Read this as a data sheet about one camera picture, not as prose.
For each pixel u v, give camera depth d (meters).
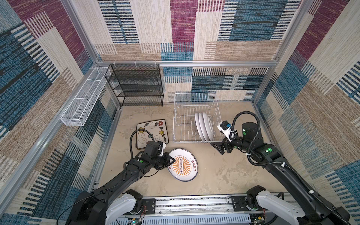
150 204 0.74
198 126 0.85
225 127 0.61
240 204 0.73
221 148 0.64
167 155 0.77
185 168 0.81
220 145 0.63
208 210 0.73
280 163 0.47
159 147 0.68
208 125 0.89
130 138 0.73
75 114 0.91
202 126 0.86
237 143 0.61
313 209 0.39
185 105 1.15
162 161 0.73
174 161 0.80
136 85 1.11
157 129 1.02
